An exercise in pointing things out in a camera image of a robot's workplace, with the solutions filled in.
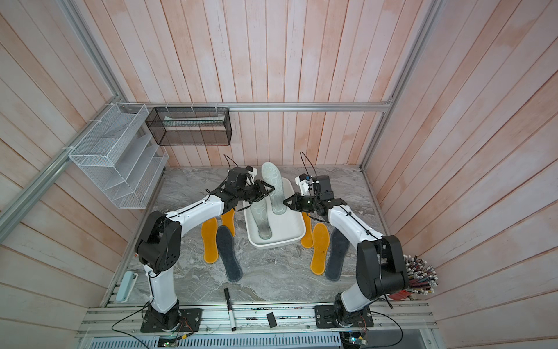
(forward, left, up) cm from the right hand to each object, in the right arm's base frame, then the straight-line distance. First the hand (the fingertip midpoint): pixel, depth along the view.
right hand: (284, 201), depth 87 cm
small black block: (-40, +4, -16) cm, 43 cm away
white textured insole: (+13, +6, +3) cm, 14 cm away
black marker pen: (-37, +19, -14) cm, 44 cm away
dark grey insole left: (-17, +23, -14) cm, 32 cm away
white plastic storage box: (-5, -2, -15) cm, 16 cm away
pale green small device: (-31, +58, -11) cm, 66 cm away
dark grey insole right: (-12, -24, -15) cm, 31 cm away
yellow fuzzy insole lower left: (-7, +33, -13) cm, 36 cm away
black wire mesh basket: (+38, +47, +10) cm, 61 cm away
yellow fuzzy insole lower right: (-9, -16, -17) cm, 25 cm away
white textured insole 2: (+4, +11, -14) cm, 19 cm away
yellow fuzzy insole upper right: (-10, -10, -16) cm, 21 cm away
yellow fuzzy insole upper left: (-1, +26, -15) cm, 30 cm away
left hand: (+4, +4, +1) cm, 6 cm away
